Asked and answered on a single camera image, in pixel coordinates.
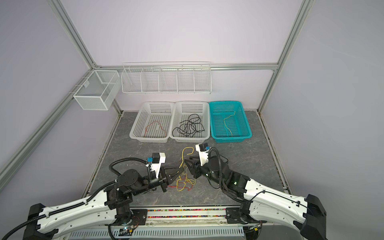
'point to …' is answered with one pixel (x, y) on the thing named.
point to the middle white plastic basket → (182, 110)
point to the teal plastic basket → (228, 122)
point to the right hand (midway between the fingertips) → (187, 161)
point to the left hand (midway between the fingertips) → (183, 172)
